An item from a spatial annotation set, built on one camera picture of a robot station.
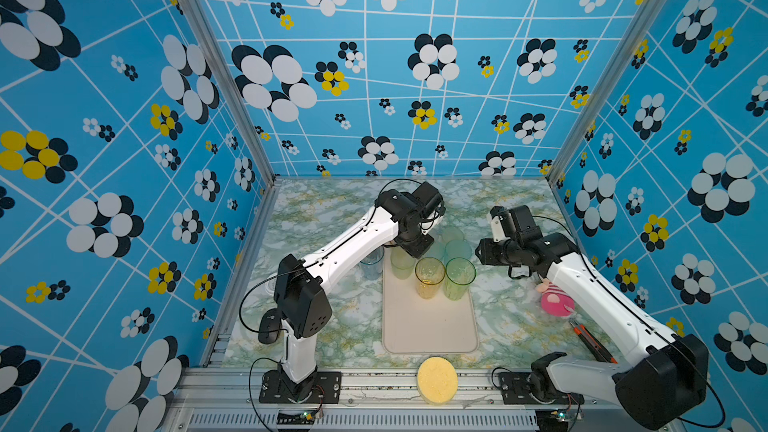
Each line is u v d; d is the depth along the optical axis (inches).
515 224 24.3
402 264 36.9
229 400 29.0
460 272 33.2
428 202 24.8
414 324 32.5
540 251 21.5
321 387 28.8
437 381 28.5
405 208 21.8
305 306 20.3
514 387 28.9
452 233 38.0
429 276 34.1
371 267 35.1
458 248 34.9
